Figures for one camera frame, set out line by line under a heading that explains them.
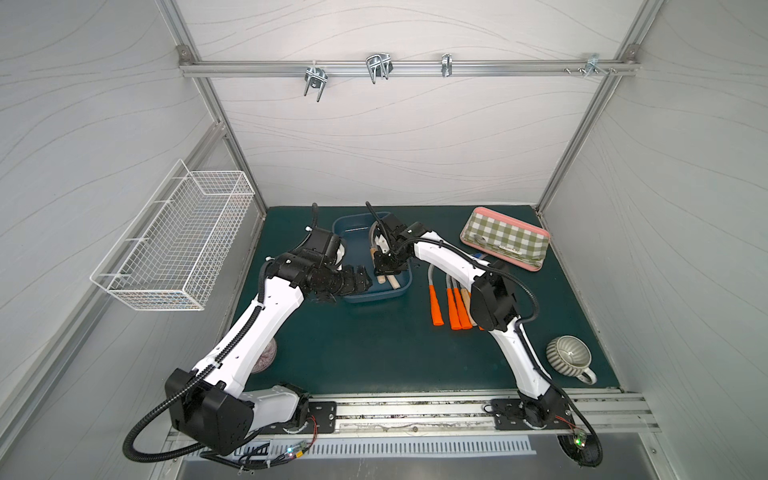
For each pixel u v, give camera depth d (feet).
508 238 3.64
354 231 3.59
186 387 1.22
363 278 2.25
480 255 3.52
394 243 2.44
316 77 2.61
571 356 2.73
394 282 3.18
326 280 1.99
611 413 2.50
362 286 2.21
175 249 2.26
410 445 2.31
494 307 1.93
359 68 2.49
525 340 2.02
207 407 1.22
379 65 2.51
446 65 2.57
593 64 2.51
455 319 2.83
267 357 2.68
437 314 2.96
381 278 2.96
